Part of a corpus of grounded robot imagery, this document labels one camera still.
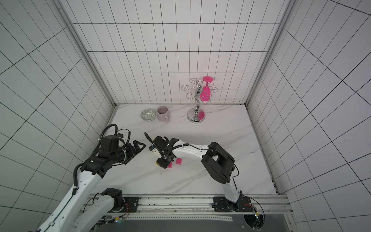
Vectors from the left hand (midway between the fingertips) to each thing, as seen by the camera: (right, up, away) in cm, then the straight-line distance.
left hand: (140, 152), depth 76 cm
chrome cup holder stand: (+33, +20, +34) cm, 51 cm away
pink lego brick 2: (+16, -10, +8) cm, 20 cm away
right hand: (+11, -7, +11) cm, 17 cm away
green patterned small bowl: (-5, +21, +34) cm, 40 cm away
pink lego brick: (+21, -8, +10) cm, 25 cm away
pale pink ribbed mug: (+8, +21, +27) cm, 36 cm away
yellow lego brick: (+10, -6, -1) cm, 11 cm away
